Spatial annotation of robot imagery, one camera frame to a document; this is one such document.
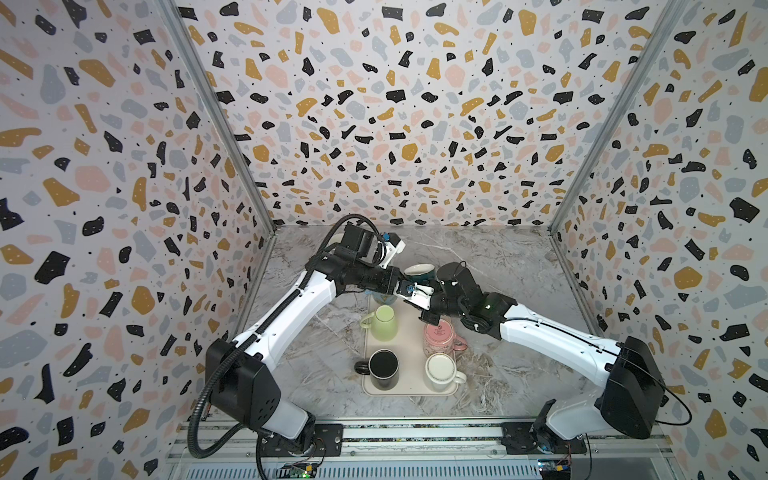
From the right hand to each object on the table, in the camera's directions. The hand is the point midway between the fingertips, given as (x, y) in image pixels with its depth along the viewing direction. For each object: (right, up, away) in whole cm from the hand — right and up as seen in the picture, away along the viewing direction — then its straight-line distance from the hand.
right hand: (404, 289), depth 77 cm
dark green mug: (+4, +4, 0) cm, 6 cm away
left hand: (+1, +2, -3) cm, 4 cm away
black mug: (-5, -20, 0) cm, 21 cm away
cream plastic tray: (+1, -18, +14) cm, 23 cm away
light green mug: (-6, -11, +8) cm, 14 cm away
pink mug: (+10, -14, +3) cm, 17 cm away
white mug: (+10, -22, +2) cm, 24 cm away
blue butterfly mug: (-6, -5, +19) cm, 21 cm away
